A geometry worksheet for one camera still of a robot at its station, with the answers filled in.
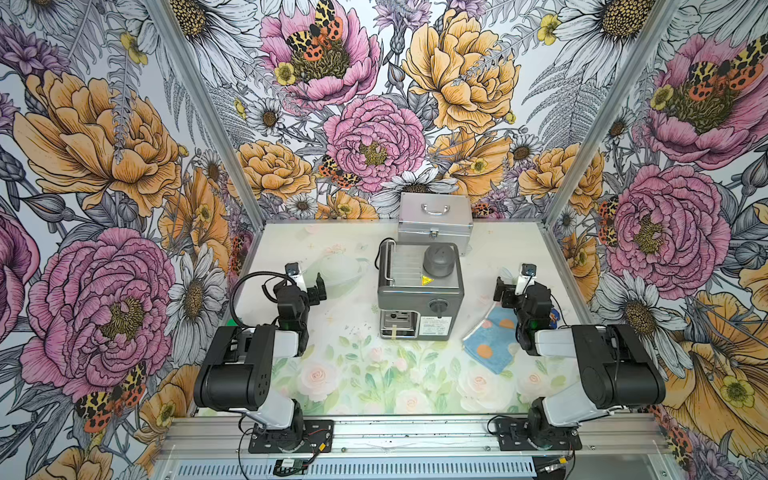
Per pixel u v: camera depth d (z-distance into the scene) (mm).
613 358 518
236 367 468
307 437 731
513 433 734
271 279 761
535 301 718
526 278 806
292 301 701
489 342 875
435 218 1028
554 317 916
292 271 793
